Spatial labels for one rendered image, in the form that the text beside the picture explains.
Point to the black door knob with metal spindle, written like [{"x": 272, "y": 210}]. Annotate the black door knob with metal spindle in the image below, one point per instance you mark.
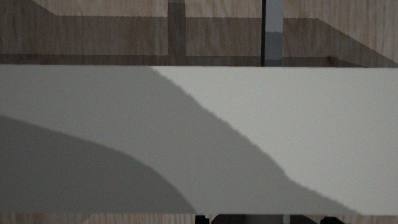
[{"x": 271, "y": 56}]

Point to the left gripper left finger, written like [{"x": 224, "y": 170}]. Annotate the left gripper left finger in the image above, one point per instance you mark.
[{"x": 200, "y": 219}]

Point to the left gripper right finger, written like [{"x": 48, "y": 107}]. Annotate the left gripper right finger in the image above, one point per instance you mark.
[{"x": 330, "y": 220}]

